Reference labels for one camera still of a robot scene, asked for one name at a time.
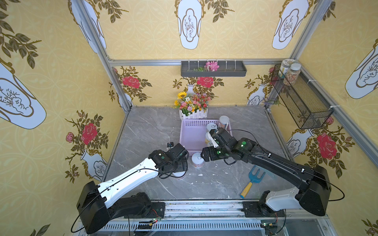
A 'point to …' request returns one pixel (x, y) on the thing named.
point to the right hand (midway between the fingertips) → (209, 150)
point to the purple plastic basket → (192, 133)
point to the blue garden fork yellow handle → (253, 179)
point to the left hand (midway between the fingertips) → (174, 164)
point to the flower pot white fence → (192, 106)
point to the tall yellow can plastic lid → (224, 119)
